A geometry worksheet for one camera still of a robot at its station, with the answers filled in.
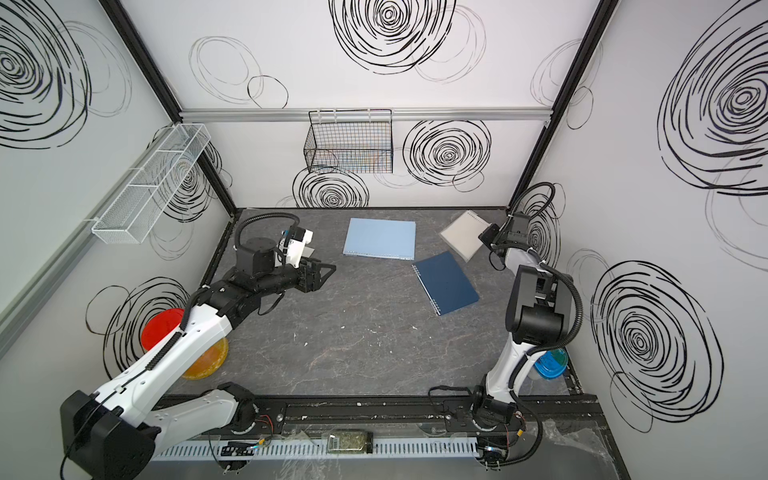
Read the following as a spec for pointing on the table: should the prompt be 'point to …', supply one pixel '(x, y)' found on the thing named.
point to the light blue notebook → (381, 238)
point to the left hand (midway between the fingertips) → (328, 266)
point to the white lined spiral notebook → (462, 235)
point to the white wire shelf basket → (137, 207)
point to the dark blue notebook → (445, 284)
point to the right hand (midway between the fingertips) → (488, 231)
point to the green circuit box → (350, 441)
